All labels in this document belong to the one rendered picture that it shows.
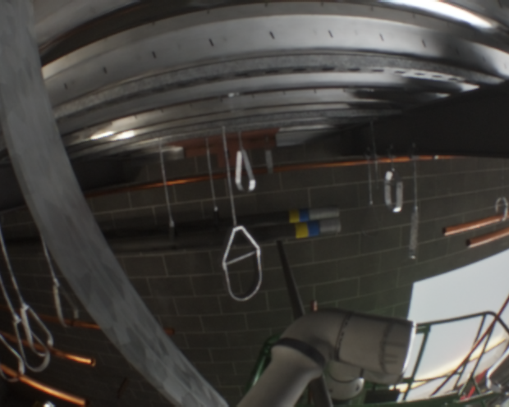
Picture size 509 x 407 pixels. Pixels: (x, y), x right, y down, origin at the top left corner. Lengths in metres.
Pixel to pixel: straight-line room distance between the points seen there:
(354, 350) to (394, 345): 0.08
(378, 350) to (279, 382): 0.19
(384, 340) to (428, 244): 2.09
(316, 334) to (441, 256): 2.30
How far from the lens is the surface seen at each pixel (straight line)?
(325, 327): 0.52
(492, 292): 4.23
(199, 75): 0.44
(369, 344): 0.50
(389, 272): 2.39
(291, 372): 0.50
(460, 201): 2.73
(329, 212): 1.47
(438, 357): 4.19
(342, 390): 1.25
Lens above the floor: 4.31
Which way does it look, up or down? 10 degrees down
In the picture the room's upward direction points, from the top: 7 degrees counter-clockwise
